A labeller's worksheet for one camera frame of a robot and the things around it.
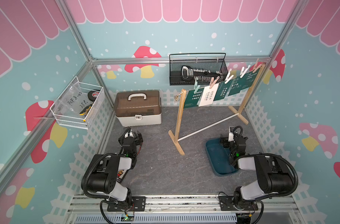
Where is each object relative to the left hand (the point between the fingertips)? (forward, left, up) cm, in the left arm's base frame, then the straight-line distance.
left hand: (132, 134), depth 93 cm
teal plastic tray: (-12, -57, -5) cm, 59 cm away
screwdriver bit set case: (-25, +3, -7) cm, 26 cm away
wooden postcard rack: (-1, -30, -3) cm, 30 cm away
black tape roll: (+10, +19, +25) cm, 33 cm away
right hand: (+2, -65, 0) cm, 65 cm away
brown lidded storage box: (+13, -4, +13) cm, 19 cm away
